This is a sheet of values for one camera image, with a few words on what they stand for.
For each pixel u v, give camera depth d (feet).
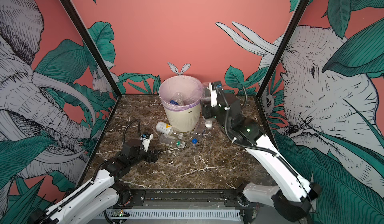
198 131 3.24
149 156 2.35
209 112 1.81
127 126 3.31
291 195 1.20
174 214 2.30
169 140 3.12
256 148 1.31
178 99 3.24
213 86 1.67
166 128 3.07
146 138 2.34
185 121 2.91
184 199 2.46
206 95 1.91
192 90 3.21
